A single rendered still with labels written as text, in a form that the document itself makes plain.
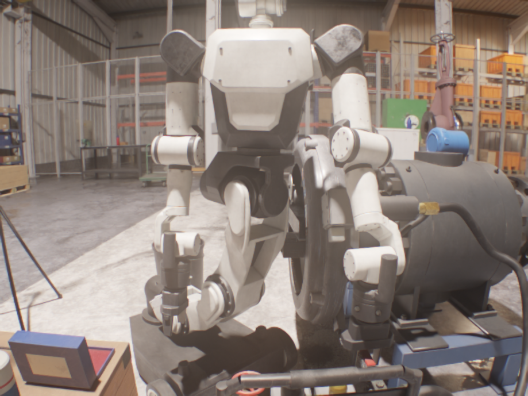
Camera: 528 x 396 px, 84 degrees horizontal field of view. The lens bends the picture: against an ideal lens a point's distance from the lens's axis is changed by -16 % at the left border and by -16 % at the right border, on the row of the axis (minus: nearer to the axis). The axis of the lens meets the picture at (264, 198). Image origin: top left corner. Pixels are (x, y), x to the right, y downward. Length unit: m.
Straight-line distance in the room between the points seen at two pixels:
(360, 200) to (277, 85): 0.32
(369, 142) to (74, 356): 0.75
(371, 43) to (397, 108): 5.27
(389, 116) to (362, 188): 7.81
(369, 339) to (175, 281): 0.52
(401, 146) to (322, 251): 4.28
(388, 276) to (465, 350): 0.79
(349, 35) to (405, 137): 4.42
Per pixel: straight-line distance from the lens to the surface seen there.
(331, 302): 1.16
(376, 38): 13.56
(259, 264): 1.06
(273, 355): 1.38
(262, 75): 0.82
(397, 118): 8.60
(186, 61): 0.93
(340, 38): 0.90
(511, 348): 1.58
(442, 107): 5.79
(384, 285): 0.70
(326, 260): 1.06
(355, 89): 0.84
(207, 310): 1.10
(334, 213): 0.95
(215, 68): 0.85
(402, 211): 1.03
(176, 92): 0.95
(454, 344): 1.41
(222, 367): 1.27
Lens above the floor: 0.97
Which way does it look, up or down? 10 degrees down
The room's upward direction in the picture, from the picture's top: straight up
